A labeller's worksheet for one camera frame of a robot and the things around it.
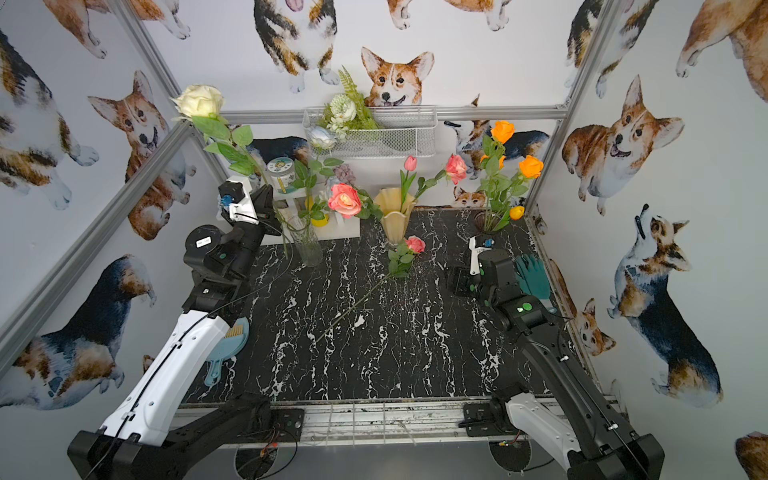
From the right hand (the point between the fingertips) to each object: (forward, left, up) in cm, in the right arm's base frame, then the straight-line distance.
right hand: (464, 263), depth 76 cm
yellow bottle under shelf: (+21, +43, +3) cm, 48 cm away
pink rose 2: (+18, +17, -23) cm, 34 cm away
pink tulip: (+31, +13, +8) cm, 35 cm away
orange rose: (+26, -20, +10) cm, 34 cm away
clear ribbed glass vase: (+17, +47, -13) cm, 52 cm away
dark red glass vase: (+19, -10, -6) cm, 23 cm away
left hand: (+6, +44, +23) cm, 50 cm away
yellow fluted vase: (+23, +19, -8) cm, 30 cm away
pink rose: (+23, +1, +11) cm, 25 cm away
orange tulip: (+12, -14, +5) cm, 19 cm away
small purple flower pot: (+35, +35, +2) cm, 49 cm away
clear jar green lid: (+29, +52, +7) cm, 60 cm away
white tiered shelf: (+33, +41, -23) cm, 58 cm away
